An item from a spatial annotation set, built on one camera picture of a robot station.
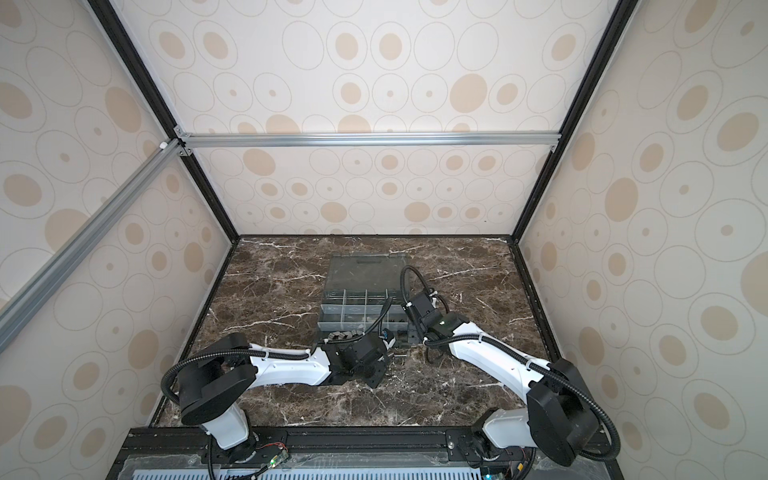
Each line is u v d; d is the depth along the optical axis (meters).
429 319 0.64
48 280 0.55
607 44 0.72
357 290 1.03
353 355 0.67
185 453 0.73
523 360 0.46
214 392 0.44
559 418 0.41
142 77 0.77
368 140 0.92
